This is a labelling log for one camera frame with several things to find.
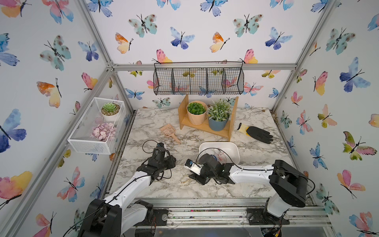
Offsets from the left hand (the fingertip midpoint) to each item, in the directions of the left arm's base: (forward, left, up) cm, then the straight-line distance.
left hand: (175, 158), depth 87 cm
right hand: (-9, -9, 0) cm, 13 cm away
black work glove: (+19, -58, -5) cm, 61 cm away
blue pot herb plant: (+21, -26, +16) cm, 37 cm away
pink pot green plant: (+26, -13, +11) cm, 32 cm away
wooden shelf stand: (+28, -4, +1) cm, 29 cm away
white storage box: (+7, -31, -6) cm, 33 cm away
